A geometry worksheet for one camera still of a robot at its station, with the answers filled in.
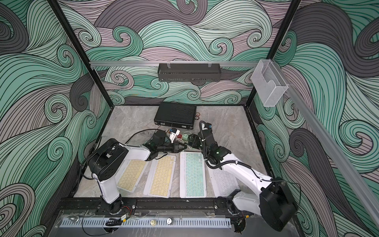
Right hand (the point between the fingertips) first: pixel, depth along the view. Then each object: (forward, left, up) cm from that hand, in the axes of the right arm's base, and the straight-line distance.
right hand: (191, 138), depth 82 cm
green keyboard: (-16, 0, -13) cm, 21 cm away
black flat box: (+25, +10, -8) cm, 28 cm away
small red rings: (+32, -6, -15) cm, 36 cm away
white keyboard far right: (-20, -18, -15) cm, 31 cm away
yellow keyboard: (-16, +18, -15) cm, 29 cm away
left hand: (-1, +3, -7) cm, 7 cm away
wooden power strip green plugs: (+7, +4, -8) cm, 11 cm away
